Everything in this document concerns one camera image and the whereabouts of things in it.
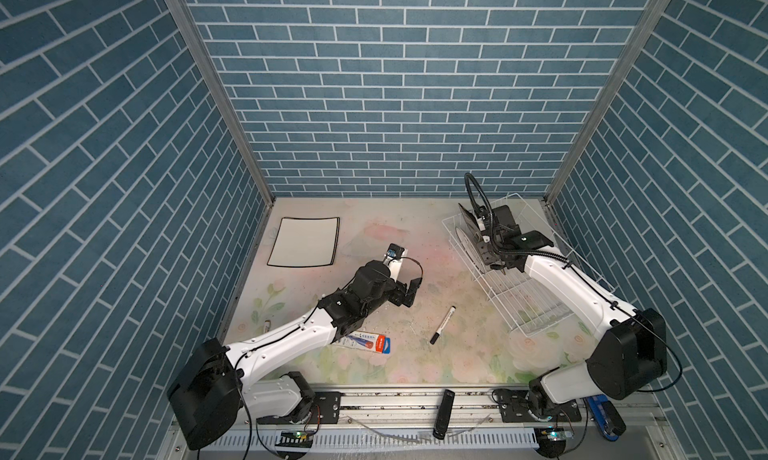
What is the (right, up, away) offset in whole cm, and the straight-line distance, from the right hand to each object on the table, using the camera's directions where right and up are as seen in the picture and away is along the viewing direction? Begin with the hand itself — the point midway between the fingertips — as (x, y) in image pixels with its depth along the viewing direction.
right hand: (491, 239), depth 86 cm
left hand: (-24, -9, -6) cm, 27 cm away
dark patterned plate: (-6, +2, +4) cm, 8 cm away
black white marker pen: (-14, -25, +1) cm, 29 cm away
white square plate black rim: (-60, -2, +20) cm, 63 cm away
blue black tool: (+23, -42, -15) cm, 50 cm away
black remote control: (-16, -42, -13) cm, 47 cm away
